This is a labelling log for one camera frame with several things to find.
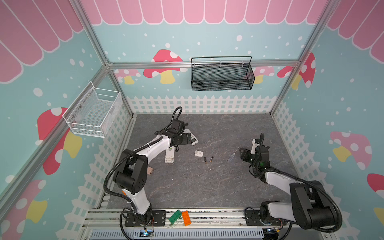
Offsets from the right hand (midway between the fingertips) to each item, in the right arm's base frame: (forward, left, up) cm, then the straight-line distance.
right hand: (242, 149), depth 92 cm
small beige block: (-12, +57, -5) cm, 58 cm away
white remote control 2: (0, +46, -6) cm, 47 cm away
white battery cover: (0, +27, -6) cm, 28 cm away
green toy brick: (-36, +39, -6) cm, 53 cm away
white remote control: (+10, +30, -5) cm, 32 cm away
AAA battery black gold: (-4, +23, -6) cm, 24 cm away
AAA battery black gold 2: (-4, +19, -6) cm, 20 cm away
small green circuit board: (-42, +53, -9) cm, 68 cm away
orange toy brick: (-36, +33, -6) cm, 50 cm away
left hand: (+5, +36, +2) cm, 37 cm away
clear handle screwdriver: (-1, +5, -7) cm, 8 cm away
